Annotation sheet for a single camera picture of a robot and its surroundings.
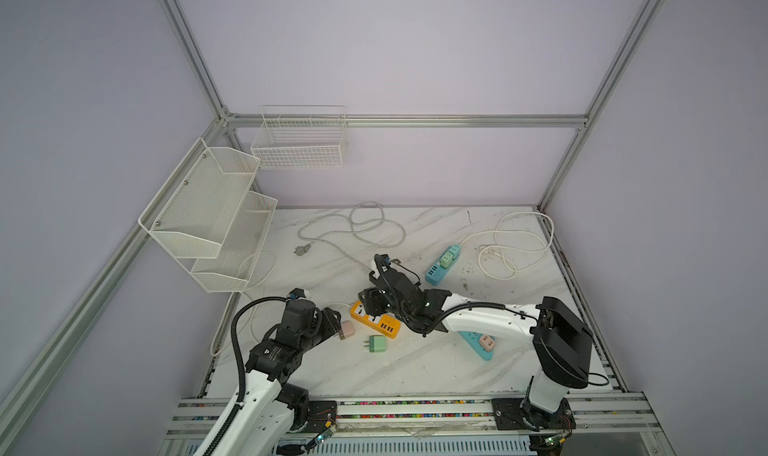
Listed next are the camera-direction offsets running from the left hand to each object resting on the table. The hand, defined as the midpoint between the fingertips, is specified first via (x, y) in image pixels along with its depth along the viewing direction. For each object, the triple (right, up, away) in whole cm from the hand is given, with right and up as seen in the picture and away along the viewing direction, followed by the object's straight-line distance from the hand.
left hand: (333, 321), depth 79 cm
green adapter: (+12, -8, +5) cm, 15 cm away
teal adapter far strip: (+37, +18, +19) cm, 46 cm away
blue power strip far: (+31, +11, +19) cm, 38 cm away
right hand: (+8, +7, +1) cm, 11 cm away
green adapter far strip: (+34, +15, +17) cm, 41 cm away
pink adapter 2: (+41, -5, -1) cm, 42 cm away
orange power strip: (+14, -3, +7) cm, 16 cm away
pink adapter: (+2, -5, +8) cm, 10 cm away
